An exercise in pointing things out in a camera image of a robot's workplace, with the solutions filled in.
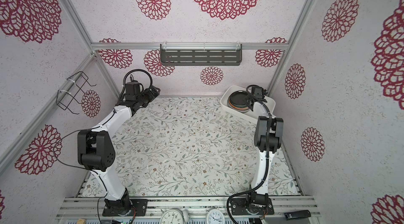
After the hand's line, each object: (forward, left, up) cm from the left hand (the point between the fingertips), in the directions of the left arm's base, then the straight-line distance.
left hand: (155, 95), depth 94 cm
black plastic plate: (+9, -53, -13) cm, 55 cm away
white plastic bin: (-4, -59, -16) cm, 61 cm away
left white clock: (-59, -14, -16) cm, 63 cm away
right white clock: (-59, -33, -16) cm, 70 cm away
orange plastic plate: (+2, -52, -15) cm, 54 cm away
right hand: (+7, -60, -9) cm, 61 cm away
